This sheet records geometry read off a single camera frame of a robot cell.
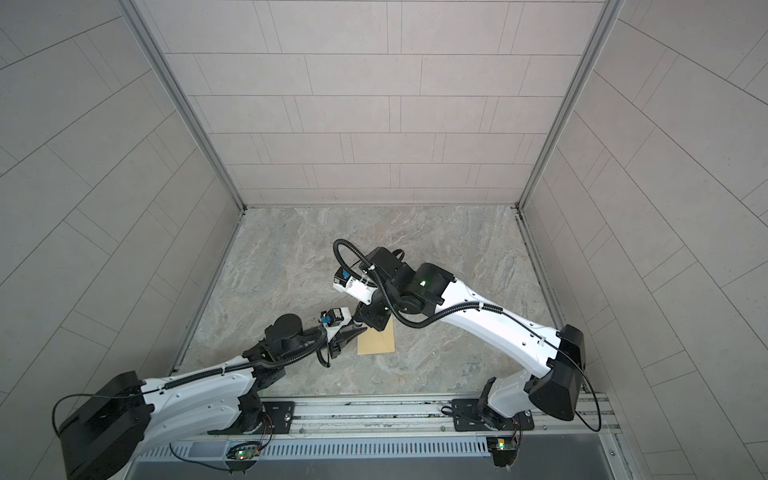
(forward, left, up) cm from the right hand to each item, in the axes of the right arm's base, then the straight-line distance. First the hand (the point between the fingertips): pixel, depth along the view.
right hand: (358, 316), depth 67 cm
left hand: (+1, -2, -7) cm, 7 cm away
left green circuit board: (-22, +26, -16) cm, 38 cm away
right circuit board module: (-25, -31, -22) cm, 46 cm away
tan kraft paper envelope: (+1, -1, -19) cm, 19 cm away
